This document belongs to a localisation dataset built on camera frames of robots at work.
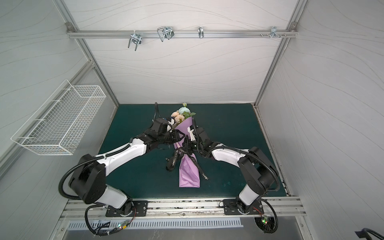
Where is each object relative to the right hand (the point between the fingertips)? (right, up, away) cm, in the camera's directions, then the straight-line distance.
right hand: (184, 140), depth 87 cm
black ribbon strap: (-5, -10, -1) cm, 12 cm away
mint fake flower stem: (0, +18, +19) cm, 26 cm away
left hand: (+1, +4, -3) cm, 5 cm away
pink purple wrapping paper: (+4, -18, -5) cm, 19 cm away
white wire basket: (-57, +11, -18) cm, 61 cm away
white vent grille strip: (-48, -37, -17) cm, 63 cm away
